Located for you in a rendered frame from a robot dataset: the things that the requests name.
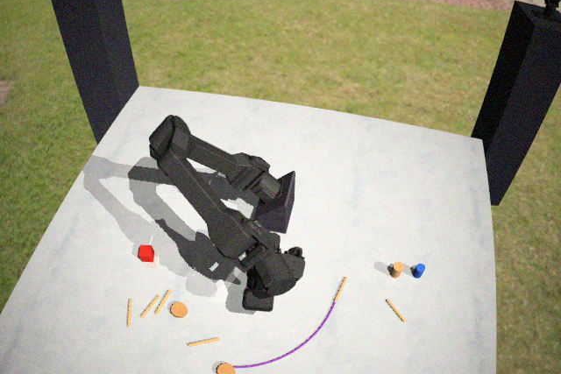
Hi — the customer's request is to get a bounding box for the tan wooden cylinder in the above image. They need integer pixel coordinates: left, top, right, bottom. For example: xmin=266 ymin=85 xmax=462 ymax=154
xmin=390 ymin=262 xmax=403 ymax=279

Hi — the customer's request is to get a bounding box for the orange round wooden button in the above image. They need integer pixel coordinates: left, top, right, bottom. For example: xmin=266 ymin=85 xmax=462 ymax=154
xmin=217 ymin=363 xmax=236 ymax=374

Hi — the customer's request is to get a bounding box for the orange round disc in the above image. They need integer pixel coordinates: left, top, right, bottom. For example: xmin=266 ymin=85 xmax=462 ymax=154
xmin=171 ymin=302 xmax=188 ymax=318

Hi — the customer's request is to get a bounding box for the small red cube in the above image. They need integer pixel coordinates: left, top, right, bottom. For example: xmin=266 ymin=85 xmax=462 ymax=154
xmin=138 ymin=244 xmax=154 ymax=262

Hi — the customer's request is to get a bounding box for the blue cylinder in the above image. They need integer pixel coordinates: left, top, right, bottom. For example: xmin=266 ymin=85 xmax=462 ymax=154
xmin=413 ymin=264 xmax=425 ymax=279

